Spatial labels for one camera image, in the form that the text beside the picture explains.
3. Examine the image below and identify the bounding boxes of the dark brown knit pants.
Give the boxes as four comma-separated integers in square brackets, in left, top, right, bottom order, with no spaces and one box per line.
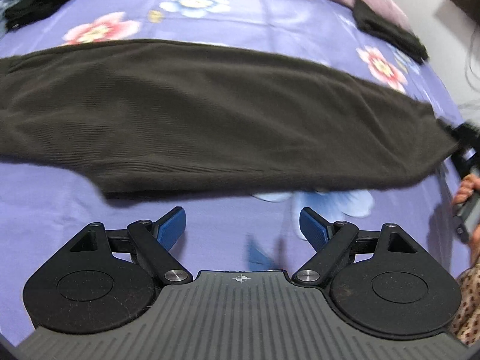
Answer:
[1,39,458,195]

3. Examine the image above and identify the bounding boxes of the patterned sleeve forearm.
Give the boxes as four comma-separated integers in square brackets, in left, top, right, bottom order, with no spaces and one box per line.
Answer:
[449,220,480,347]

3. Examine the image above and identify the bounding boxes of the person's right hand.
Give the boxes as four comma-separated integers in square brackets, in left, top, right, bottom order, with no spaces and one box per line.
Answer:
[452,173,480,205]

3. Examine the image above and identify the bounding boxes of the purple floral bed sheet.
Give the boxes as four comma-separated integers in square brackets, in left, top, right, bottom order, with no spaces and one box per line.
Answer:
[1,0,469,344]

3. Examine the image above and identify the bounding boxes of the small black folded garment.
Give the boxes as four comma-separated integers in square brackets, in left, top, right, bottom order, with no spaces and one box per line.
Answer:
[352,0,429,64]

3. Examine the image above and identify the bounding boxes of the black folded garment with zipper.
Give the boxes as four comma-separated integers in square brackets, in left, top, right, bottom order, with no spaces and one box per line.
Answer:
[4,0,70,32]

